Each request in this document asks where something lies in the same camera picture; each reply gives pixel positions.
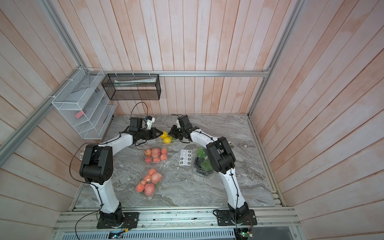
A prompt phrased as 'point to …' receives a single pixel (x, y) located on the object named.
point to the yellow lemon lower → (167, 139)
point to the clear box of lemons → (173, 140)
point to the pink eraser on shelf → (80, 114)
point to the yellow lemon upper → (164, 135)
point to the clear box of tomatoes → (154, 155)
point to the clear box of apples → (149, 182)
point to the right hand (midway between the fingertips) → (167, 133)
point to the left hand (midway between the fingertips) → (162, 134)
